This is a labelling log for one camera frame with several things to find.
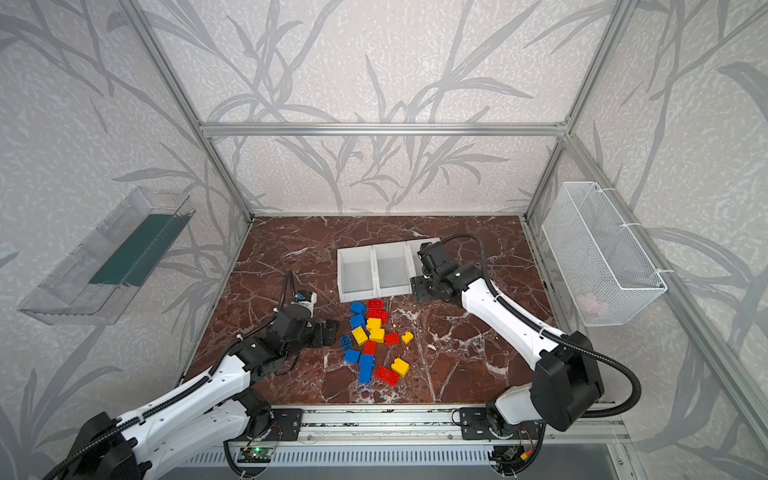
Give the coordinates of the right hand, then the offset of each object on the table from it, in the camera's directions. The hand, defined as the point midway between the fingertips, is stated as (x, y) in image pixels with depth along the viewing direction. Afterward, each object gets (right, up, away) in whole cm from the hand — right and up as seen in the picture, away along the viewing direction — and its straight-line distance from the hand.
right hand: (425, 277), depth 85 cm
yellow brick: (-15, -15, +6) cm, 22 cm away
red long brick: (-11, -27, -4) cm, 29 cm away
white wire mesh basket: (+36, +3, -24) cm, 43 cm away
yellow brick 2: (-14, -17, +2) cm, 22 cm away
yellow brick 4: (-7, -24, -4) cm, 26 cm away
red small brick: (-16, -21, +2) cm, 27 cm away
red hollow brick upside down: (-15, -10, +9) cm, 20 cm away
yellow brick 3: (-19, -17, +2) cm, 26 cm away
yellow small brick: (-5, -18, +3) cm, 19 cm away
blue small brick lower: (-21, -22, 0) cm, 31 cm away
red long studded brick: (-15, -12, +6) cm, 20 cm away
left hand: (-27, -11, -1) cm, 29 cm away
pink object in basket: (+39, -5, -11) cm, 41 cm away
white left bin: (-22, -1, +17) cm, 28 cm away
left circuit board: (-42, -42, -13) cm, 61 cm away
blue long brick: (-17, -25, -2) cm, 30 cm away
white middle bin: (-10, 0, +19) cm, 22 cm away
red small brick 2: (-10, -19, +3) cm, 22 cm away
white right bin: (-3, +4, +12) cm, 13 cm away
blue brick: (-21, -11, +8) cm, 25 cm away
